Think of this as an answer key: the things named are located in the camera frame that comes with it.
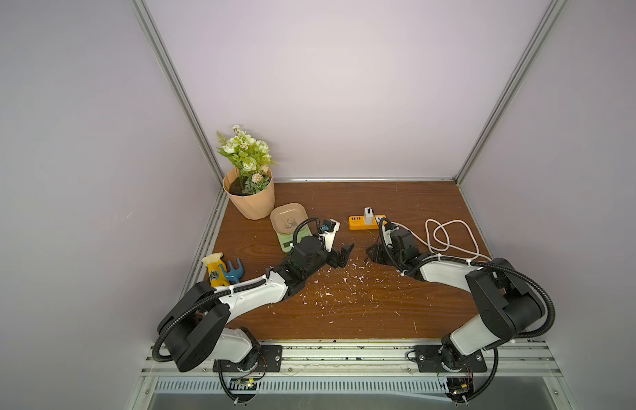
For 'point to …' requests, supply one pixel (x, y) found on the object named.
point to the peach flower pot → (256, 207)
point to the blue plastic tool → (233, 275)
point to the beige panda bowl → (285, 219)
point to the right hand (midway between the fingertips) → (369, 249)
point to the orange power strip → (358, 222)
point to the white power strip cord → (448, 244)
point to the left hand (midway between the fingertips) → (346, 239)
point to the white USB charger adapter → (368, 215)
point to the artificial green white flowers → (250, 156)
